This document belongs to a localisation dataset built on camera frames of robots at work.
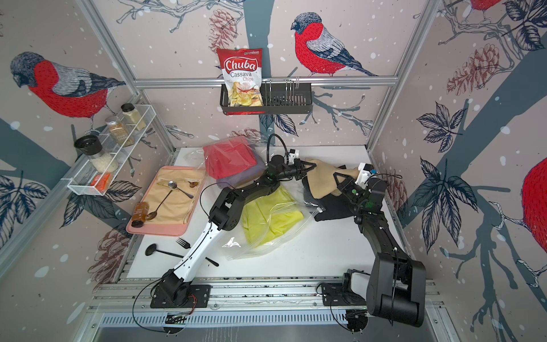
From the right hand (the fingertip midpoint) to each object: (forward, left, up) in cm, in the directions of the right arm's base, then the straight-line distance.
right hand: (333, 173), depth 83 cm
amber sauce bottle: (-11, +83, -17) cm, 86 cm away
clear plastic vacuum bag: (-24, +37, -14) cm, 47 cm away
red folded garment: (+18, +48, -11) cm, 52 cm away
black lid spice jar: (-10, +79, +16) cm, 82 cm away
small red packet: (-16, +77, +13) cm, 80 cm away
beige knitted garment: (+1, +3, -6) cm, 7 cm away
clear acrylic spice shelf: (-11, +84, +11) cm, 85 cm away
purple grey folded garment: (+5, +38, -11) cm, 40 cm away
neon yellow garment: (-12, +26, -15) cm, 33 cm away
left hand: (+9, +4, -5) cm, 11 cm away
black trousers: (-8, 0, -14) cm, 16 cm away
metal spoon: (+6, +76, -18) cm, 78 cm away
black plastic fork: (-24, +59, -21) cm, 67 cm away
